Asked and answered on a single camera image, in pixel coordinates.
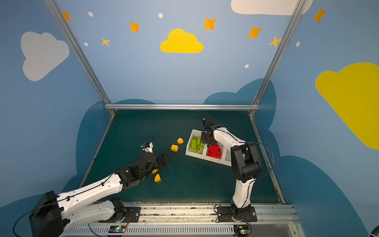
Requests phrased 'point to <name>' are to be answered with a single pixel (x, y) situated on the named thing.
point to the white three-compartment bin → (226, 157)
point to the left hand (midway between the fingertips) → (165, 156)
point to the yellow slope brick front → (157, 178)
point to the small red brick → (214, 150)
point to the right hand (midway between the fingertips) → (206, 139)
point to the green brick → (196, 144)
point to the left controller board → (117, 229)
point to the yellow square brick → (174, 148)
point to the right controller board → (242, 230)
